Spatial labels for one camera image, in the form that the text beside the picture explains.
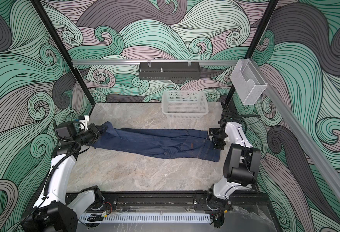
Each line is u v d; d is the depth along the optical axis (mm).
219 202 671
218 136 742
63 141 561
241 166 456
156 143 882
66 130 563
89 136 658
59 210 379
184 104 1209
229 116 680
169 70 959
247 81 781
